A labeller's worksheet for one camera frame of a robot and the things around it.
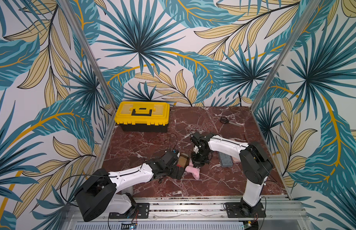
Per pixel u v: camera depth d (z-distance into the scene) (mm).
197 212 733
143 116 906
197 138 748
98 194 412
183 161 878
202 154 749
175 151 777
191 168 819
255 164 483
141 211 734
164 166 651
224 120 1132
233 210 734
